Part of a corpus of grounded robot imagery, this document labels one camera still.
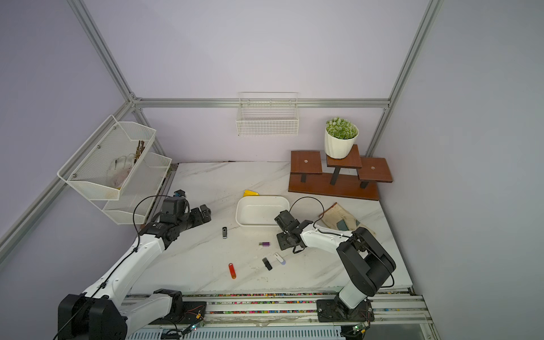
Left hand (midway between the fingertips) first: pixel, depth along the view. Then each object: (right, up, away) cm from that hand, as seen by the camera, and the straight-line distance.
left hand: (200, 216), depth 85 cm
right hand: (+37, -12, +7) cm, 40 cm away
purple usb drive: (+26, -13, +5) cm, 29 cm away
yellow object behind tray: (+16, +9, +22) cm, 29 cm away
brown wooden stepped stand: (+72, +17, +26) cm, 79 cm away
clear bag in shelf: (-28, +19, -6) cm, 35 cm away
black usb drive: (+27, -19, -1) cm, 33 cm away
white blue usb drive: (+34, -19, +1) cm, 39 cm away
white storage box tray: (+23, 0, +16) cm, 28 cm away
